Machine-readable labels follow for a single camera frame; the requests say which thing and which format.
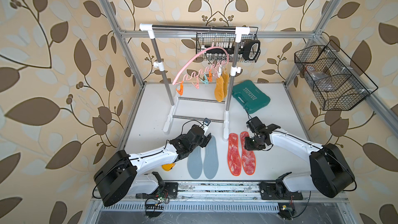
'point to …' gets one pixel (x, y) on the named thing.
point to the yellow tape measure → (168, 167)
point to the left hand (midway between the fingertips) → (206, 130)
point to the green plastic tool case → (250, 96)
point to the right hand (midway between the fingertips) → (248, 147)
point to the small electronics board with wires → (286, 210)
